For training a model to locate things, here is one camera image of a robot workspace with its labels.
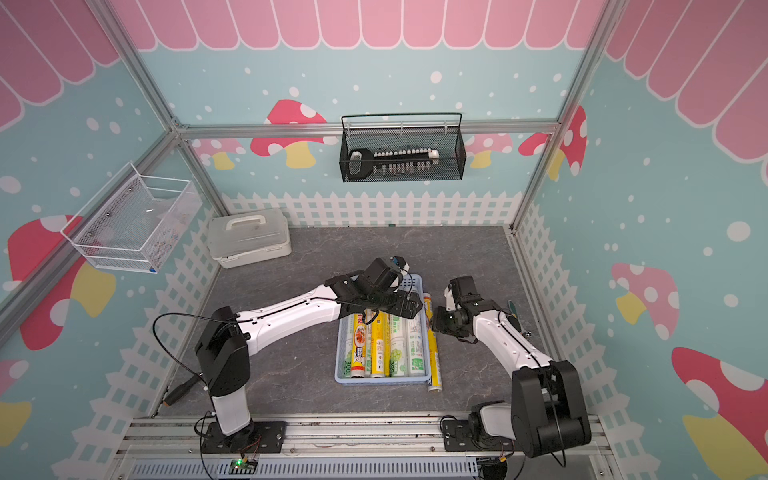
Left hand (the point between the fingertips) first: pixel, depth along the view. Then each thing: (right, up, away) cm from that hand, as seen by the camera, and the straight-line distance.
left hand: (408, 306), depth 82 cm
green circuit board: (-41, -38, -9) cm, 57 cm away
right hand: (+9, -6, +6) cm, 12 cm away
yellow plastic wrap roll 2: (+7, -20, -3) cm, 21 cm away
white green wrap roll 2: (-2, -12, +4) cm, 13 cm away
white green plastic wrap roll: (+3, -12, +3) cm, 12 cm away
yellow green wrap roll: (-8, -11, +1) cm, 13 cm away
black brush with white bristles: (-13, +42, +8) cm, 45 cm away
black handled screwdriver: (-62, -23, -3) cm, 66 cm away
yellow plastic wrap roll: (-14, -11, 0) cm, 17 cm away
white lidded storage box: (-55, +20, +19) cm, 61 cm away
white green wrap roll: (-17, -9, +5) cm, 20 cm away
